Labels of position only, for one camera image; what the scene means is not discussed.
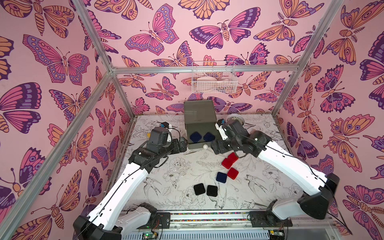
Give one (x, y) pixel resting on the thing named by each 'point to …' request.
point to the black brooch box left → (199, 189)
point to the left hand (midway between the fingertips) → (182, 141)
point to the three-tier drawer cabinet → (200, 119)
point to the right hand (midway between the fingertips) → (214, 145)
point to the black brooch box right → (212, 190)
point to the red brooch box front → (232, 173)
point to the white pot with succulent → (234, 116)
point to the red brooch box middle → (227, 163)
